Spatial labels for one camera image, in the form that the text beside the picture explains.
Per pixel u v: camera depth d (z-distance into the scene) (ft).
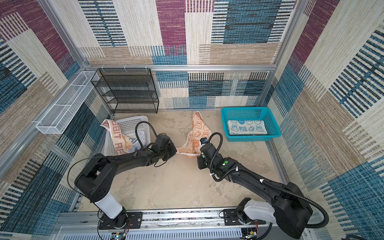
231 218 2.39
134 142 3.34
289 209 1.33
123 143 3.22
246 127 3.54
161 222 2.41
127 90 3.64
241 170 1.75
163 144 2.41
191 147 3.10
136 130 2.60
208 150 2.02
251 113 5.56
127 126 3.44
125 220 2.34
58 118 2.35
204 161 2.39
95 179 1.52
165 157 2.57
